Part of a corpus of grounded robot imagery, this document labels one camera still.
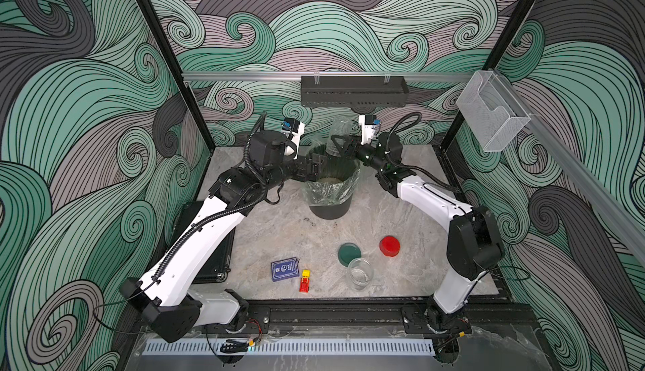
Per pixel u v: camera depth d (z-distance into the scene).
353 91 0.95
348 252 0.88
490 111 0.79
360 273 0.82
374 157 0.71
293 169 0.56
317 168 0.57
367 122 0.73
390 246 0.88
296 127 0.56
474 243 0.47
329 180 1.01
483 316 0.75
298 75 0.93
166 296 0.37
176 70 0.92
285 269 0.81
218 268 0.78
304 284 0.79
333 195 0.78
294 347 0.70
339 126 0.78
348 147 0.73
